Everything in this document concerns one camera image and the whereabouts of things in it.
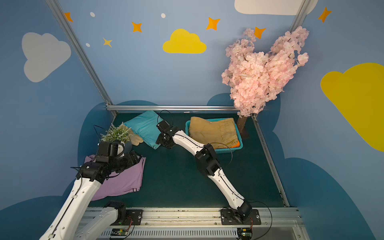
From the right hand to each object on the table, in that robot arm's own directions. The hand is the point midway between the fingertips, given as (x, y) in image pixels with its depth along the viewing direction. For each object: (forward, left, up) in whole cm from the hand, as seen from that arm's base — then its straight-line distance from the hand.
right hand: (161, 142), depth 99 cm
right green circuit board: (-46, -51, -8) cm, 69 cm away
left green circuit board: (-50, +11, -6) cm, 52 cm away
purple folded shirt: (-27, +14, -1) cm, 30 cm away
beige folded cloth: (+3, +20, -4) cm, 21 cm away
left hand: (-19, +7, +14) cm, 24 cm away
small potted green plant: (-2, +22, +12) cm, 25 cm away
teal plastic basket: (-4, -41, +1) cm, 42 cm away
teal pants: (+14, +15, -1) cm, 20 cm away
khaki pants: (+6, -37, +3) cm, 38 cm away
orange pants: (-3, -49, +5) cm, 50 cm away
